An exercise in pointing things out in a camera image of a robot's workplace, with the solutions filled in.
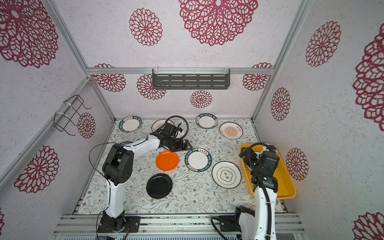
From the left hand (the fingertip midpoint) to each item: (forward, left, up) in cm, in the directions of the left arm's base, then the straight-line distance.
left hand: (186, 150), depth 94 cm
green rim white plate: (-3, -8, -7) cm, 11 cm away
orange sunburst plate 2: (+21, -34, -6) cm, 40 cm away
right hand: (-10, -33, +14) cm, 37 cm away
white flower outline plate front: (-14, -24, -6) cm, 29 cm away
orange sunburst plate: (+29, +22, -5) cm, 37 cm away
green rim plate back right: (+32, -16, -7) cm, 36 cm away
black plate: (-18, +17, -10) cm, 27 cm away
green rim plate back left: (+31, +46, -8) cm, 55 cm away
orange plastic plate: (-4, +13, -6) cm, 15 cm away
